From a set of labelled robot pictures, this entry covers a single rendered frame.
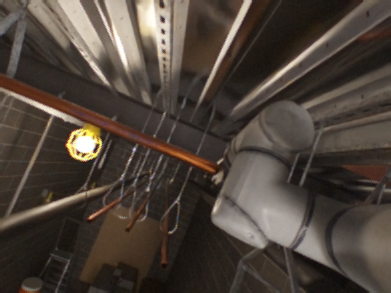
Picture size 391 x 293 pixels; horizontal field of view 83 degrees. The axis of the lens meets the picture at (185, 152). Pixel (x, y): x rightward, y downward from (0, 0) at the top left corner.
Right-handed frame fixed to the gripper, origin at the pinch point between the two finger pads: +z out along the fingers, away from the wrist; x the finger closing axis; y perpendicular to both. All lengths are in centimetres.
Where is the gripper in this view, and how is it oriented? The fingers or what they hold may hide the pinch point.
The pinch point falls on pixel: (220, 171)
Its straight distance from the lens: 65.2
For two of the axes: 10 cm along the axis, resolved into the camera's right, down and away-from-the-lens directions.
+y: -9.2, -3.8, -0.5
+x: -3.5, 8.8, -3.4
